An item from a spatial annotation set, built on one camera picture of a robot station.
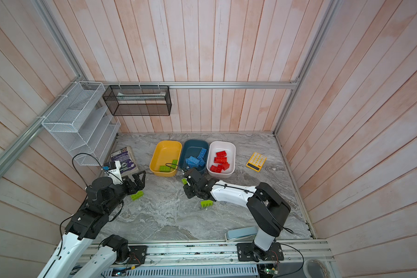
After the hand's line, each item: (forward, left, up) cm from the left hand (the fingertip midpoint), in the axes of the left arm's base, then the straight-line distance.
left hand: (138, 178), depth 72 cm
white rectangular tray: (+35, -44, -22) cm, 60 cm away
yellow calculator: (+24, -60, -22) cm, 69 cm away
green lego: (+19, -4, -22) cm, 29 cm away
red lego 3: (+20, -41, -21) cm, 50 cm away
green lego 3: (-3, -29, -21) cm, 36 cm away
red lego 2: (+23, -38, -19) cm, 48 cm away
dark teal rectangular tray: (+36, -20, -24) cm, 48 cm away
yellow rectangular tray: (+31, -3, -22) cm, 38 cm away
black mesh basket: (+54, +12, +1) cm, 55 cm away
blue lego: (+21, -21, -18) cm, 34 cm away
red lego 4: (+17, -36, -19) cm, 44 cm away
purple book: (+25, +21, -21) cm, 39 cm away
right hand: (+5, -20, -18) cm, 27 cm away
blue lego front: (+29, -26, -21) cm, 44 cm away
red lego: (+30, -38, -22) cm, 53 cm away
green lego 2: (+24, -10, -22) cm, 34 cm away
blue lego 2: (+22, -26, -20) cm, 40 cm away
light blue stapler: (-17, -45, -18) cm, 52 cm away
